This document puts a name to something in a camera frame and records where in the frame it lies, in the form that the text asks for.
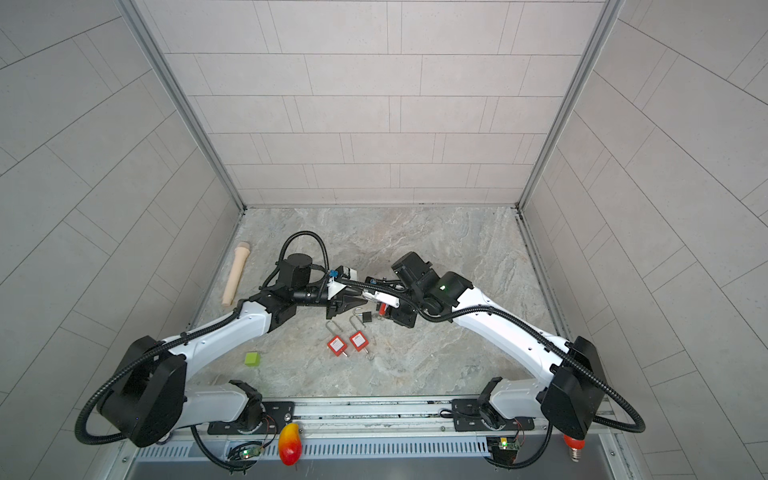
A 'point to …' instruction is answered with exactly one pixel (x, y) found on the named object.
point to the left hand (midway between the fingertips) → (369, 295)
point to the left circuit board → (245, 453)
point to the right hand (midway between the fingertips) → (387, 308)
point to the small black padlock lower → (367, 316)
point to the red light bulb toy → (574, 446)
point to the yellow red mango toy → (290, 444)
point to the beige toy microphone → (242, 253)
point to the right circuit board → (504, 449)
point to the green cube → (252, 359)
